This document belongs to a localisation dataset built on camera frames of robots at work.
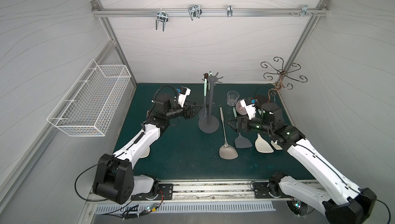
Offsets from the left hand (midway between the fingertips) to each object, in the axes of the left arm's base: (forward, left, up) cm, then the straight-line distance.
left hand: (199, 105), depth 75 cm
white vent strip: (-40, +27, -27) cm, 56 cm away
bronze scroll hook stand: (+20, -45, +4) cm, 49 cm away
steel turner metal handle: (-15, -15, -22) cm, 30 cm away
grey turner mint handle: (-8, -24, -25) cm, 36 cm away
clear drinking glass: (+25, -23, -22) cm, 40 cm away
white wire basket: (-4, +51, +5) cm, 51 cm away
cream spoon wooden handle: (-17, +29, -22) cm, 40 cm away
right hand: (-7, -15, -1) cm, 17 cm away
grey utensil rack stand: (+5, -6, -25) cm, 26 cm away
